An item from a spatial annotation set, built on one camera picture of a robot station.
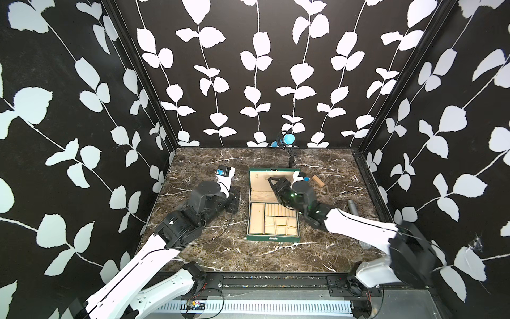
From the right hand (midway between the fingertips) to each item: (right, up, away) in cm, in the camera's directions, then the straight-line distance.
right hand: (266, 179), depth 78 cm
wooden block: (+29, -3, +28) cm, 41 cm away
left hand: (-9, -1, -11) cm, 15 cm away
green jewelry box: (+1, -19, +10) cm, 21 cm away
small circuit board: (-28, -45, -7) cm, 54 cm away
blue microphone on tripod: (+8, +17, +15) cm, 24 cm away
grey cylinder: (+43, -15, +17) cm, 48 cm away
